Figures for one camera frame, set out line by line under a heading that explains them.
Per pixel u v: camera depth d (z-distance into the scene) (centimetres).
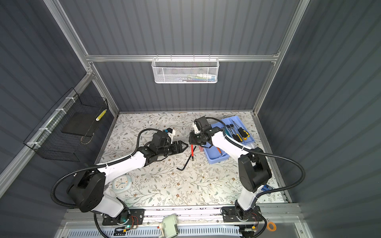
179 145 76
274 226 70
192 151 99
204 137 65
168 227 67
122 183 83
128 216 71
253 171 47
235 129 95
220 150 99
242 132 93
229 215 73
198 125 72
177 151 74
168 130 79
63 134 72
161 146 68
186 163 92
